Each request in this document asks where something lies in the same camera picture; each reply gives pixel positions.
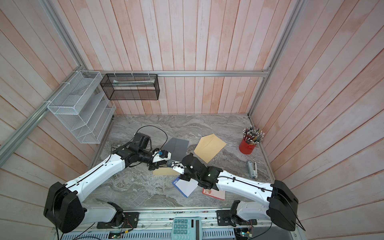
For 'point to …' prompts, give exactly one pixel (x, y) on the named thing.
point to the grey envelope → (177, 147)
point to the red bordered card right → (219, 194)
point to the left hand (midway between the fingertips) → (168, 163)
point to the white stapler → (252, 169)
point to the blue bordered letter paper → (186, 187)
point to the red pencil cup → (245, 148)
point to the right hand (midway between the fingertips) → (179, 162)
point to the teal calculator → (187, 228)
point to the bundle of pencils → (252, 135)
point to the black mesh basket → (131, 86)
